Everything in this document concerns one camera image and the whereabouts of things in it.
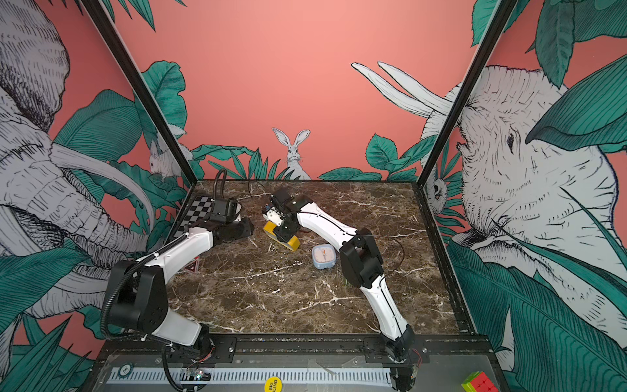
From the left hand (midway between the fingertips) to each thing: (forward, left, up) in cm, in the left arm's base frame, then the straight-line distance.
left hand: (253, 223), depth 92 cm
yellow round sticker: (-49, -10, -10) cm, 51 cm away
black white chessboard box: (+14, +26, -7) cm, 30 cm away
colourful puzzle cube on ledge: (-52, -68, -6) cm, 85 cm away
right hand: (-3, -11, -2) cm, 11 cm away
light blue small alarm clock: (-10, -27, -9) cm, 30 cm away
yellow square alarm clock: (-8, -16, -1) cm, 18 cm away
